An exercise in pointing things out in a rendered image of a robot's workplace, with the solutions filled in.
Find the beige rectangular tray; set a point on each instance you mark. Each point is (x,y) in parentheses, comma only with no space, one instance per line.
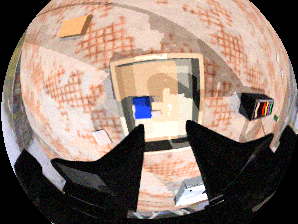
(178,78)

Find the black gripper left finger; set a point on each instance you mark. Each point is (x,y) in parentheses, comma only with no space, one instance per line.
(117,173)

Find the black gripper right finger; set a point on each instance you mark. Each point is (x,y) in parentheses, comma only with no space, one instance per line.
(220,159)

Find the red fuse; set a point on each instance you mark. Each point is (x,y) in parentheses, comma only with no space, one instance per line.
(261,108)

